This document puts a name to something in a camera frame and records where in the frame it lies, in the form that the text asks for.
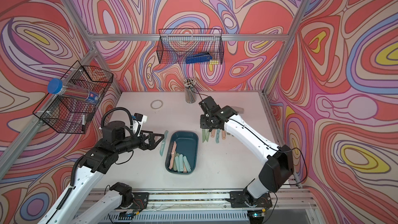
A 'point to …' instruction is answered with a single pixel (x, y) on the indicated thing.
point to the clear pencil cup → (189, 84)
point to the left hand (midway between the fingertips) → (159, 135)
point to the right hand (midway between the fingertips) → (207, 127)
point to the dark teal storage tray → (187, 144)
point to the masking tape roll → (156, 104)
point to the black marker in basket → (83, 123)
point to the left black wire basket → (83, 87)
